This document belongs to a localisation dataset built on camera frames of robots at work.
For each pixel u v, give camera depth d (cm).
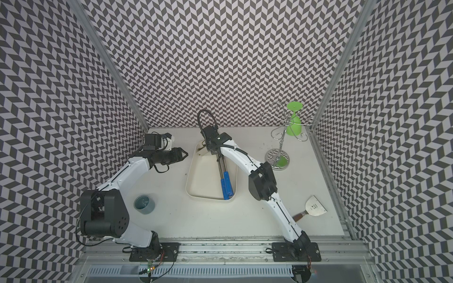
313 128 120
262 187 60
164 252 71
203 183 93
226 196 82
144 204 82
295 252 63
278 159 102
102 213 43
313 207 84
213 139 71
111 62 89
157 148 72
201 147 97
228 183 82
